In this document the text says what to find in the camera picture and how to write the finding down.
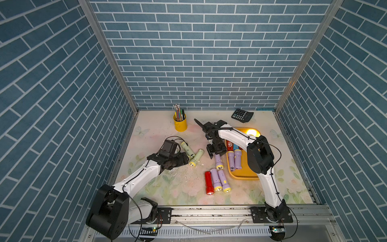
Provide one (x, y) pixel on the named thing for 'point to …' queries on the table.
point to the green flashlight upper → (188, 150)
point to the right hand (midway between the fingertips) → (215, 157)
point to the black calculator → (242, 116)
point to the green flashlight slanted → (192, 162)
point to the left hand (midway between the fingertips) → (187, 160)
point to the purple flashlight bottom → (231, 160)
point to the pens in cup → (179, 114)
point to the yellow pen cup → (181, 126)
